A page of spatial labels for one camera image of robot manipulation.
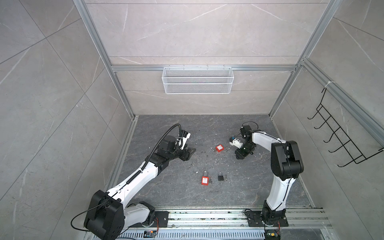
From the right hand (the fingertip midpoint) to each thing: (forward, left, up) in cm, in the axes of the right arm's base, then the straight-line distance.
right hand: (241, 153), depth 99 cm
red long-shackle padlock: (-18, +26, +2) cm, 31 cm away
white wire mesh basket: (+40, +30, +31) cm, 59 cm away
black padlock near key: (-16, +16, +1) cm, 23 cm away
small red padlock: (+3, +15, +2) cm, 15 cm away
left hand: (-5, +33, +20) cm, 39 cm away
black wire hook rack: (-16, -36, +32) cm, 51 cm away
